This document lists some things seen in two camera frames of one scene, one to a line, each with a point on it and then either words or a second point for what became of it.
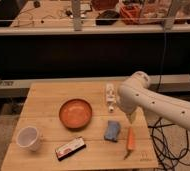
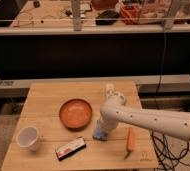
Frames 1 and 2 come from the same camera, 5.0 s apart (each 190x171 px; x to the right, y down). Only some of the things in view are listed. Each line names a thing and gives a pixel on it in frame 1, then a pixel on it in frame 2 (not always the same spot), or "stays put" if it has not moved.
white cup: [27, 137] stays put
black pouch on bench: [108, 17] stays put
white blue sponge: [112, 130] to [98, 133]
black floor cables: [165, 154] stays put
